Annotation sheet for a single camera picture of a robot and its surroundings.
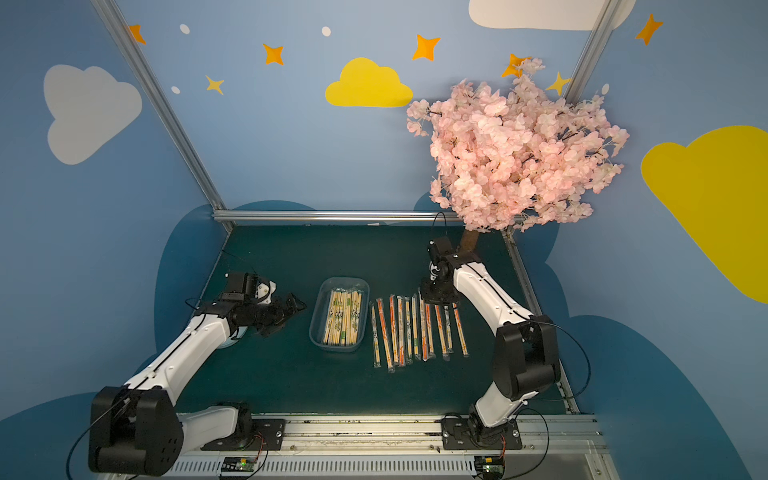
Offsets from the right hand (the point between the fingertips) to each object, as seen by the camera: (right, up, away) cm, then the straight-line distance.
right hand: (432, 296), depth 88 cm
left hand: (-40, -4, -3) cm, 40 cm away
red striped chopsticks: (-13, -21, -2) cm, 24 cm away
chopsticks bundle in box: (-28, -8, +7) cm, 30 cm away
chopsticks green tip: (-17, -19, -2) cm, 25 cm away
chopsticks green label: (-7, -14, +2) cm, 16 cm away
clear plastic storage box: (-35, -5, +4) cm, 36 cm away
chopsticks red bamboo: (-4, -11, +5) cm, 13 cm away
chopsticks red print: (-12, -10, +6) cm, 17 cm away
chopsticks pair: (-2, -10, +6) cm, 12 cm away
